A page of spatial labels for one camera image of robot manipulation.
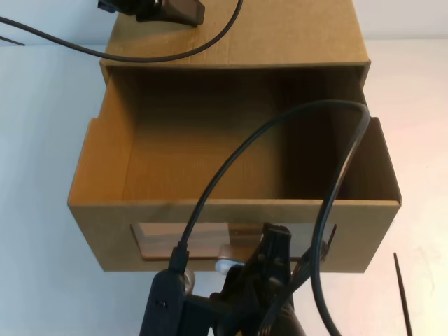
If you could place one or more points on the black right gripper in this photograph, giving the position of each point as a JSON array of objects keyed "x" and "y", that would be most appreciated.
[{"x": 252, "y": 301}]

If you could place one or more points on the white drawer handle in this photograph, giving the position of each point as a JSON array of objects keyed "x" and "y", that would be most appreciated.
[{"x": 223, "y": 266}]

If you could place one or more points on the cardboard shoebox drawer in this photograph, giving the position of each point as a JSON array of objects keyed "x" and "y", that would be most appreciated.
[{"x": 161, "y": 136}]

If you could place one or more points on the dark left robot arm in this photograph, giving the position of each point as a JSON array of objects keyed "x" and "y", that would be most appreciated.
[{"x": 185, "y": 12}]

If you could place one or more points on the upper cardboard shoebox shell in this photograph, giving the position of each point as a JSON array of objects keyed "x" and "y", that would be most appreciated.
[{"x": 265, "y": 34}]

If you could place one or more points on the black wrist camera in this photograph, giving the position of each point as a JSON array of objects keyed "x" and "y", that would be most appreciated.
[{"x": 165, "y": 303}]

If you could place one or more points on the thin black cable tie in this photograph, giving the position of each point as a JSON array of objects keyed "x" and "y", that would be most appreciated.
[{"x": 10, "y": 41}]

